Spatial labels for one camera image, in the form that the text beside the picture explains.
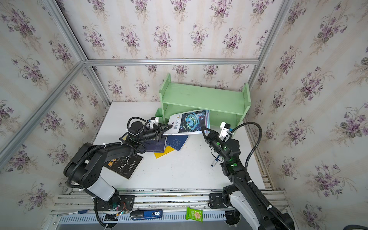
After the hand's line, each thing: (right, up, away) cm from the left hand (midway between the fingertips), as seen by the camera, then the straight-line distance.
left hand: (172, 128), depth 79 cm
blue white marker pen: (+26, -21, +8) cm, 35 cm away
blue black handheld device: (-13, -40, -12) cm, 44 cm away
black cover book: (-29, -24, +6) cm, 38 cm away
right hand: (+14, 0, -8) cm, 16 cm away
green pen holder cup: (-13, +9, +28) cm, 32 cm away
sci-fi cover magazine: (+10, +3, +1) cm, 10 cm away
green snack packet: (+13, -42, -10) cm, 45 cm away
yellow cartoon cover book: (-4, -16, +13) cm, 21 cm away
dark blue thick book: (-13, -13, +12) cm, 22 cm away
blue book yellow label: (+2, -11, +16) cm, 19 cm away
